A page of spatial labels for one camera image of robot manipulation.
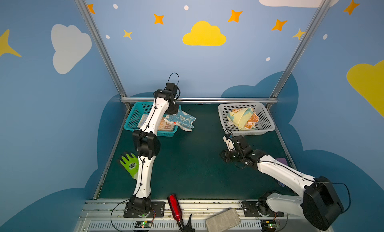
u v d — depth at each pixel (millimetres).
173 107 864
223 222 689
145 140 612
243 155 646
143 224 706
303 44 852
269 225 713
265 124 1044
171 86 766
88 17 744
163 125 1074
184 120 1015
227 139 777
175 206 728
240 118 1044
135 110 1077
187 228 686
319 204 408
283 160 911
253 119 1052
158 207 750
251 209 737
